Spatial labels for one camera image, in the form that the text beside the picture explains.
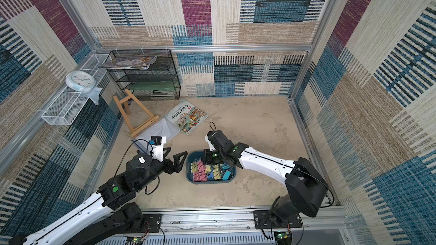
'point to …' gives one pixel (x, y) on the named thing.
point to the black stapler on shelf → (156, 92)
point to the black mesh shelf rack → (159, 81)
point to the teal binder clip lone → (226, 175)
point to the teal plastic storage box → (196, 156)
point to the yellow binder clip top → (216, 168)
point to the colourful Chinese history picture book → (185, 117)
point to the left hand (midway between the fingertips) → (179, 150)
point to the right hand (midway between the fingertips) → (200, 158)
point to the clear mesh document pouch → (162, 127)
